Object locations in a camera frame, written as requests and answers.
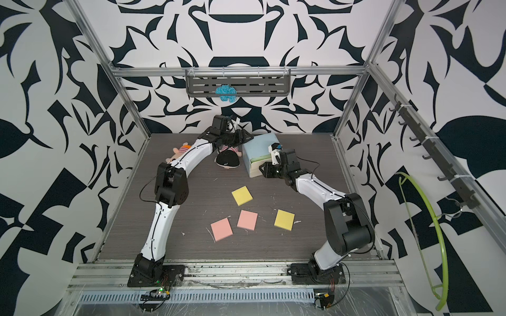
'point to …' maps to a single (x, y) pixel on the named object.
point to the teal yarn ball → (226, 93)
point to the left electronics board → (154, 297)
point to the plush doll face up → (178, 152)
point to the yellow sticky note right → (284, 220)
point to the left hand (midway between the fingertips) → (251, 134)
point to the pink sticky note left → (221, 229)
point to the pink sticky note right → (247, 220)
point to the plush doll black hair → (227, 159)
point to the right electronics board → (326, 299)
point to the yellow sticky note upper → (242, 195)
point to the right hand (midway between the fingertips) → (262, 163)
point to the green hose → (440, 237)
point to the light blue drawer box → (256, 152)
